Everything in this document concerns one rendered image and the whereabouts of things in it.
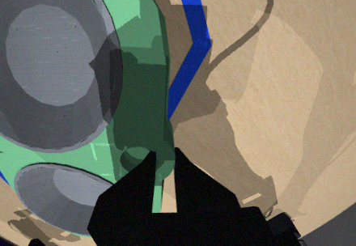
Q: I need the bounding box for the blue tape outline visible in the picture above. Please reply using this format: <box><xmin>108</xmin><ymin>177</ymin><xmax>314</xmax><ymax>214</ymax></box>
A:
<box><xmin>167</xmin><ymin>0</ymin><xmax>211</xmax><ymax>120</ymax></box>

